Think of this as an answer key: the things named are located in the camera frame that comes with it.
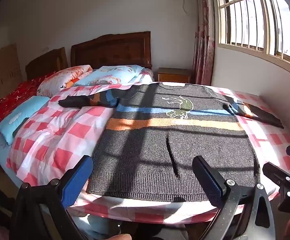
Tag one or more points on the pink floral curtain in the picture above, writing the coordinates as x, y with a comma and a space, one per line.
205, 42

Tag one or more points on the light blue bed sheet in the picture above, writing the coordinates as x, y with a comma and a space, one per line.
0, 152

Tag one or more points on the small wooden headboard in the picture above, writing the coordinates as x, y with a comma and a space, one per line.
47, 62

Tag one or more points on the orange floral folded quilt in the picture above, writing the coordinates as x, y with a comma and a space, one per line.
57, 80

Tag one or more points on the pink checked blanket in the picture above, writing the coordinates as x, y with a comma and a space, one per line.
60, 130

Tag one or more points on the red floral bedspread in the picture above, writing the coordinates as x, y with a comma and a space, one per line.
0, 105

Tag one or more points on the wooden nightstand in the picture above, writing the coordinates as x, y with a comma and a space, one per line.
173, 75

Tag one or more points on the light blue pillow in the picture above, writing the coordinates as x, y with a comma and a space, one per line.
17, 115

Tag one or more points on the person's left hand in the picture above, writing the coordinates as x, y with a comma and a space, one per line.
120, 237

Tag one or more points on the grey striped knit sweater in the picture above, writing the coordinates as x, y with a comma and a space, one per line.
160, 150

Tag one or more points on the large wooden headboard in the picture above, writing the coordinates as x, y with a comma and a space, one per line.
110, 50

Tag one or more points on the pink striped bed sheet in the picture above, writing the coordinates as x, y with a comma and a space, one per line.
145, 76

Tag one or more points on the window security grille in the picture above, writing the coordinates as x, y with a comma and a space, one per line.
260, 17

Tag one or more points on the blue floral folded quilt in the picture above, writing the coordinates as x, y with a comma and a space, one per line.
110, 76

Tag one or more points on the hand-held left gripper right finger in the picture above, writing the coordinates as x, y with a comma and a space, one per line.
211, 182

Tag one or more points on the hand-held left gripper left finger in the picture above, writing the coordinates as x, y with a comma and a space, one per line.
75, 180

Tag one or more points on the light brown wardrobe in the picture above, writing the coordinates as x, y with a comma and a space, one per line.
2, 72

